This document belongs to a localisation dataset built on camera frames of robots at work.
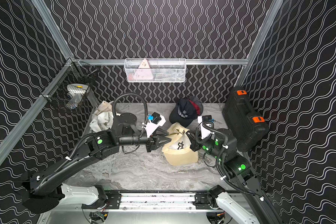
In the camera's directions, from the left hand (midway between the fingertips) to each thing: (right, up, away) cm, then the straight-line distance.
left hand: (169, 133), depth 56 cm
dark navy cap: (+12, +10, +50) cm, 53 cm away
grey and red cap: (+24, +19, +60) cm, 68 cm away
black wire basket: (-58, +22, +24) cm, 66 cm away
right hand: (+8, +1, +6) cm, 10 cm away
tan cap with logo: (+5, -11, +18) cm, 22 cm away
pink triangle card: (-17, +36, +35) cm, 53 cm away
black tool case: (+45, 0, +24) cm, 51 cm away
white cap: (-49, +4, +46) cm, 67 cm away
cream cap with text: (-51, +15, +54) cm, 76 cm away
